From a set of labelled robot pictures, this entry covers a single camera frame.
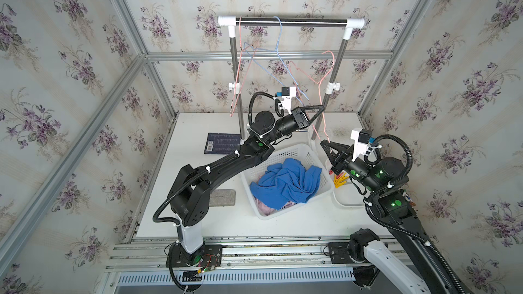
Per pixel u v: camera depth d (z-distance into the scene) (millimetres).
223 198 840
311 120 608
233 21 583
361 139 530
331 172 581
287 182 770
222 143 1051
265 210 798
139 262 724
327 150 614
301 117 584
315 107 614
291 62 1035
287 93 614
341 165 551
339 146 593
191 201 451
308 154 928
